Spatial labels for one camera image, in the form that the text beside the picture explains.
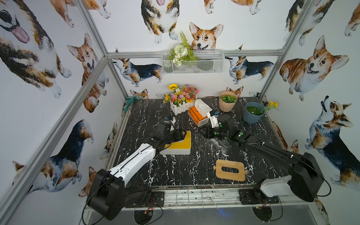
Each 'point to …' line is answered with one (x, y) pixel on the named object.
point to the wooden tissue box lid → (240, 176)
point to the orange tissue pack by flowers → (197, 116)
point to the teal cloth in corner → (129, 100)
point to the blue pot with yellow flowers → (253, 111)
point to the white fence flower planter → (181, 99)
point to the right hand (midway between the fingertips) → (203, 124)
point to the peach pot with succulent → (227, 101)
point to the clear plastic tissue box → (220, 146)
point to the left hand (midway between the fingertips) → (183, 129)
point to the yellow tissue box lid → (185, 144)
